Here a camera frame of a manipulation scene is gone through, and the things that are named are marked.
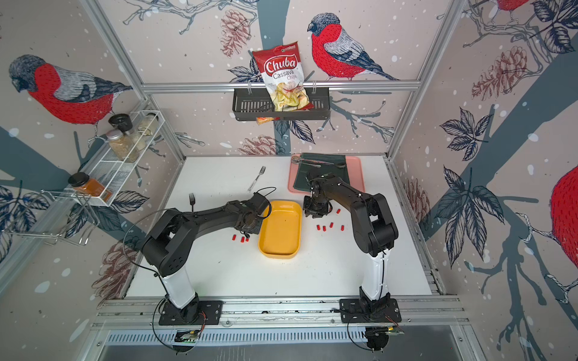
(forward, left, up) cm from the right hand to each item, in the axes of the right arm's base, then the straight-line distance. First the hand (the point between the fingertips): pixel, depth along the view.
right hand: (307, 213), depth 94 cm
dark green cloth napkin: (+27, +1, -4) cm, 27 cm away
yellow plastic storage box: (-8, +11, -5) cm, 15 cm away
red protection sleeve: (-10, +30, -4) cm, 32 cm away
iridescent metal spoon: (+31, -16, -3) cm, 36 cm away
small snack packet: (+26, +19, +29) cm, 43 cm away
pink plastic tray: (+24, +8, -3) cm, 25 cm away
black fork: (+7, +54, -3) cm, 55 cm away
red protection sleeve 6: (-3, -11, -4) cm, 12 cm away
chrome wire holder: (-21, +67, +31) cm, 77 cm away
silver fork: (+19, +27, -3) cm, 33 cm away
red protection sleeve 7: (-5, -15, -3) cm, 16 cm away
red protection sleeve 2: (-12, +26, -3) cm, 29 cm away
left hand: (-4, +22, -3) cm, 22 cm away
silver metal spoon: (+35, +6, -2) cm, 35 cm away
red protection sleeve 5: (-5, -8, -4) cm, 10 cm away
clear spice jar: (+19, +63, +32) cm, 73 cm away
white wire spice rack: (-2, +68, +29) cm, 74 cm away
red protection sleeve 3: (-12, +24, -3) cm, 27 cm away
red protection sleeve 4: (-4, -5, -4) cm, 8 cm away
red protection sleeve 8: (+4, -14, -5) cm, 16 cm away
